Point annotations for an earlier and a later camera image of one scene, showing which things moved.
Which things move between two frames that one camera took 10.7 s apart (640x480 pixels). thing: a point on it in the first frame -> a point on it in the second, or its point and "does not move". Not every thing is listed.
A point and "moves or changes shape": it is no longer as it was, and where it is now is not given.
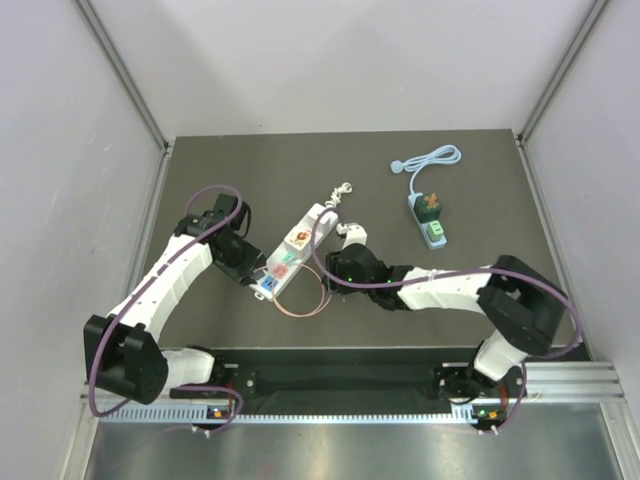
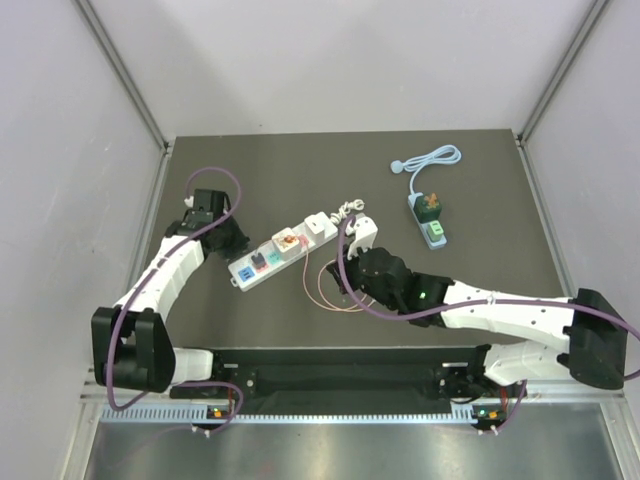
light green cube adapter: [435, 231] does not move
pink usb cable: [312, 312] -> [303, 241]
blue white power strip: [424, 227] does not move
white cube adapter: [298, 241] moves or changes shape
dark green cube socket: [428, 207] does not move
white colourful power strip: [318, 221] moves or changes shape
